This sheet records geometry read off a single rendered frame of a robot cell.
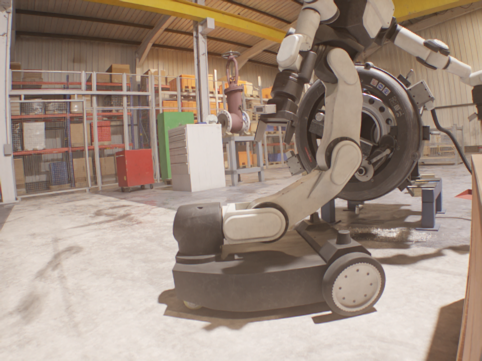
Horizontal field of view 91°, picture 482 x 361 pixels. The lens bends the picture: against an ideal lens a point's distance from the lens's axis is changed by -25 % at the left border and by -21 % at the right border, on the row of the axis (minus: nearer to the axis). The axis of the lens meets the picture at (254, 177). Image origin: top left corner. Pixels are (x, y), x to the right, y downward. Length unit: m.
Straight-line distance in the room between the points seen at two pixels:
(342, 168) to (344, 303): 0.44
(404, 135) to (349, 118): 0.50
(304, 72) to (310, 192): 0.41
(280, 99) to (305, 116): 0.91
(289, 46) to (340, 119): 0.33
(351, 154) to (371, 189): 0.59
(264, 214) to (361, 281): 0.38
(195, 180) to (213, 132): 0.93
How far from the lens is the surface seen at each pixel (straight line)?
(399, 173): 1.54
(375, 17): 1.24
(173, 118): 8.69
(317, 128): 1.68
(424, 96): 1.56
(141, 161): 6.51
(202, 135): 5.28
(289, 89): 0.84
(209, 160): 5.32
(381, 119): 1.69
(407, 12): 13.49
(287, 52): 0.89
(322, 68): 1.11
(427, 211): 1.89
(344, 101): 1.08
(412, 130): 1.52
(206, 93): 9.90
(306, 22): 0.99
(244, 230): 0.98
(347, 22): 1.15
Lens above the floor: 0.50
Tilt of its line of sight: 4 degrees down
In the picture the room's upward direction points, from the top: 5 degrees counter-clockwise
